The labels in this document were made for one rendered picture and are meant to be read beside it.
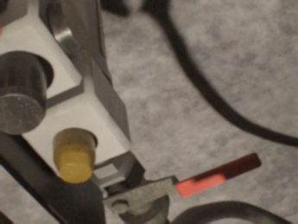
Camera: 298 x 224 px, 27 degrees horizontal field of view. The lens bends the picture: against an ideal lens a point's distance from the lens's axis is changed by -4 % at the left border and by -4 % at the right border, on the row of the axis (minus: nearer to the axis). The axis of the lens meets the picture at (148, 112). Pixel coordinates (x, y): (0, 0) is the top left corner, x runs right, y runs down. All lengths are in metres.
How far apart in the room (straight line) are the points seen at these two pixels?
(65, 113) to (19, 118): 0.07
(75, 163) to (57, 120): 0.04
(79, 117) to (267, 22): 0.63
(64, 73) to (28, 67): 0.04
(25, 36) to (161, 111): 0.74
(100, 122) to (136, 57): 0.57
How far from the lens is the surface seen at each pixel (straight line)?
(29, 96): 0.46
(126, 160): 0.63
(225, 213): 0.97
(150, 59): 1.12
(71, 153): 0.54
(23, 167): 0.55
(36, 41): 0.49
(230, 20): 1.09
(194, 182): 0.59
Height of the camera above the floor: 0.84
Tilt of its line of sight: 45 degrees down
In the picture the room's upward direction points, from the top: 170 degrees clockwise
